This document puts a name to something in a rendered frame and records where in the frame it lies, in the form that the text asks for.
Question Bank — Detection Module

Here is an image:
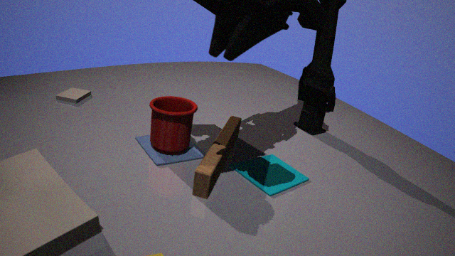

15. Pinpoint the dark red cup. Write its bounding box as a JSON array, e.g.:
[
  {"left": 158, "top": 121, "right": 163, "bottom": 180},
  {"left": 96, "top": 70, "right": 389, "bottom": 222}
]
[{"left": 150, "top": 96, "right": 198, "bottom": 155}]

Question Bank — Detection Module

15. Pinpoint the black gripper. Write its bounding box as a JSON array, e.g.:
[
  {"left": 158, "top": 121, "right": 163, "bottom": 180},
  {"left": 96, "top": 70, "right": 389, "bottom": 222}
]
[{"left": 194, "top": 0, "right": 327, "bottom": 61}]

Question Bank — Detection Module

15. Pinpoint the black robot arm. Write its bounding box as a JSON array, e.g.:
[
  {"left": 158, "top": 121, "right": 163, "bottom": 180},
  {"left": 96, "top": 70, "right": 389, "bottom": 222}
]
[{"left": 293, "top": 0, "right": 347, "bottom": 135}]

